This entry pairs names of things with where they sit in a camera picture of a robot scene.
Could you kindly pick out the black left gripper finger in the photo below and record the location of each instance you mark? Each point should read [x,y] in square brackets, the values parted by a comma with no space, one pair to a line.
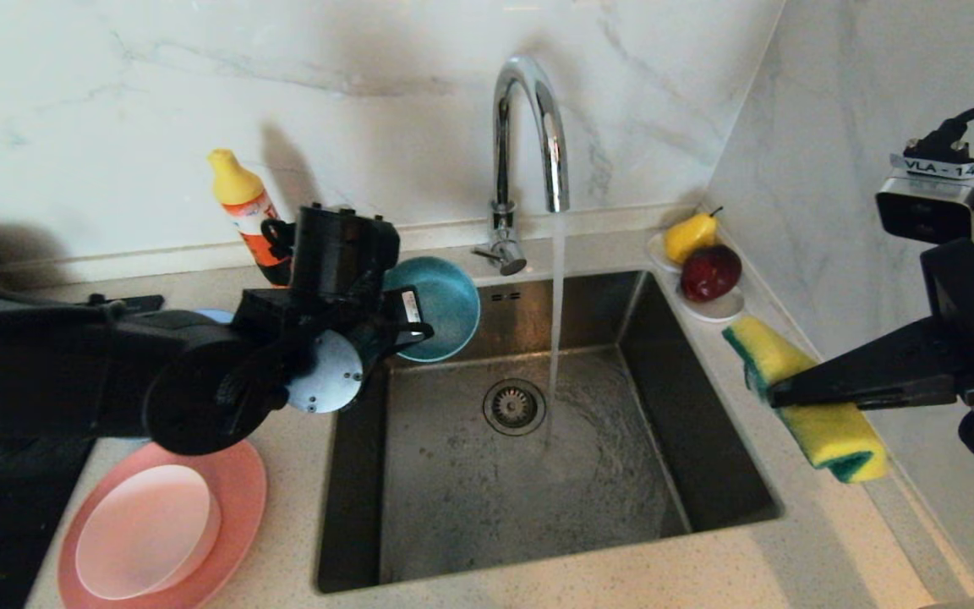
[394,306]
[419,332]

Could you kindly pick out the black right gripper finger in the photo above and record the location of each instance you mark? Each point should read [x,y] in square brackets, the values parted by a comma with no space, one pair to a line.
[893,364]

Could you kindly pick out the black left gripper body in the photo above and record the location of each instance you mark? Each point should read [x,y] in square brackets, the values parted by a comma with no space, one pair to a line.
[339,262]

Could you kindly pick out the teal bowl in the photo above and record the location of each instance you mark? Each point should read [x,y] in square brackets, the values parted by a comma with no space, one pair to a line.
[445,304]

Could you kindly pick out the yellow green sponge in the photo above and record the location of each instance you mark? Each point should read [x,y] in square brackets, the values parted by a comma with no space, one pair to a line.
[834,440]

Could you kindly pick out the orange detergent bottle yellow cap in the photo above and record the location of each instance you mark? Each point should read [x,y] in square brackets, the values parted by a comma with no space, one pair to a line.
[238,190]

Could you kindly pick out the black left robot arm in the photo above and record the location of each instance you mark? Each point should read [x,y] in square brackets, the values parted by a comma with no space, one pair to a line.
[73,372]

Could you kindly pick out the stainless steel sink basin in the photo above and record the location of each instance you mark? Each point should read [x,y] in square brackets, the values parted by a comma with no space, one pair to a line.
[453,524]

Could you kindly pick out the round metal drain strainer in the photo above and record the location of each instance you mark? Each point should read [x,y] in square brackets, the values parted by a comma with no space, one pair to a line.
[514,408]

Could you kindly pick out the grey-blue plate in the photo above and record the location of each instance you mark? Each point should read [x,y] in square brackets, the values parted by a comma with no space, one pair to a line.
[218,315]

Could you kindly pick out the chrome gooseneck faucet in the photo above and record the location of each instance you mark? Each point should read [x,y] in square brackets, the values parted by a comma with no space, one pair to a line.
[501,169]

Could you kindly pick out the small white dish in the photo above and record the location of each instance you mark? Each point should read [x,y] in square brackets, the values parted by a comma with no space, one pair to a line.
[721,311]

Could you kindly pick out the dark red apple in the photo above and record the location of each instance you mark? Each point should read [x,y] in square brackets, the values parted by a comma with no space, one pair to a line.
[711,273]

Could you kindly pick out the pink plate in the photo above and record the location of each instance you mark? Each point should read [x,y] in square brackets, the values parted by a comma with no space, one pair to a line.
[242,491]

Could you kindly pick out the yellow pear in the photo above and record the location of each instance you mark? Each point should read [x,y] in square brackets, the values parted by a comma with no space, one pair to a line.
[688,238]

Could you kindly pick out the pale pink bowl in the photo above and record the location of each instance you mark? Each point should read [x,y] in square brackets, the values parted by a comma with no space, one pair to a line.
[145,533]

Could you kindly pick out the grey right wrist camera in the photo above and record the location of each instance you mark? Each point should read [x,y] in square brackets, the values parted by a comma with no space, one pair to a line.
[935,203]

